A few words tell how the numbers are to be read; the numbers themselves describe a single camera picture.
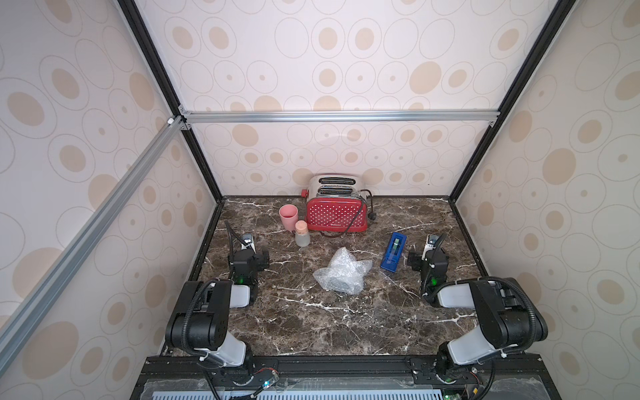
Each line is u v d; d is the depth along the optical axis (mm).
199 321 459
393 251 939
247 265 703
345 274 853
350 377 727
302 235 972
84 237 542
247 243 792
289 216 1005
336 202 941
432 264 712
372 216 1093
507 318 454
